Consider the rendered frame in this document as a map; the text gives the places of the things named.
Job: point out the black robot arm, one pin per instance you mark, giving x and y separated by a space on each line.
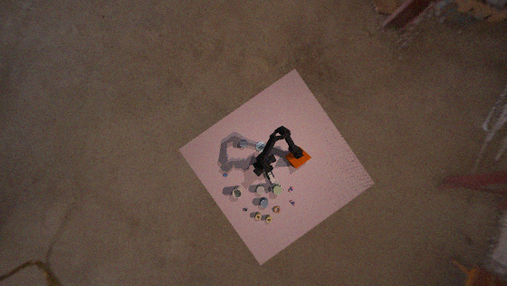
263 160

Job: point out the round grey dish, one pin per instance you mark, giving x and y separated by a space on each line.
260 146

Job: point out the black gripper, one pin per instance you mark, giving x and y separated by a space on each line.
271 157

